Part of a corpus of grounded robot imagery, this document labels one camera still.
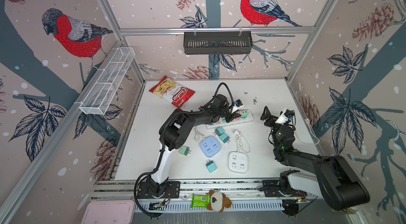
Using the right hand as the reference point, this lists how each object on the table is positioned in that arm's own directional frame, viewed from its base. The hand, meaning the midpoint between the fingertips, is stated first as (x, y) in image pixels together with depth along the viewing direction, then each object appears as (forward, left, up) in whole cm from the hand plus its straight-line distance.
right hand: (272, 110), depth 83 cm
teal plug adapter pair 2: (-10, +25, -14) cm, 30 cm away
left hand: (+4, +16, -8) cm, 18 cm away
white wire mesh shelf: (-8, +85, +17) cm, 87 cm away
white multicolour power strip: (0, +27, -13) cm, 30 cm away
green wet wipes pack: (-40, +37, -14) cm, 56 cm away
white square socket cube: (-23, +19, -14) cm, 33 cm away
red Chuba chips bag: (+22, +62, -11) cm, 67 cm away
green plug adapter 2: (-18, +47, -13) cm, 52 cm away
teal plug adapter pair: (-6, +29, -14) cm, 32 cm away
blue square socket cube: (-15, +33, -14) cm, 39 cm away
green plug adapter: (+4, +13, -9) cm, 17 cm away
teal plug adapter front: (-25, +33, -14) cm, 44 cm away
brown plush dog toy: (-40, +29, -13) cm, 51 cm away
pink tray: (-46, +76, -14) cm, 90 cm away
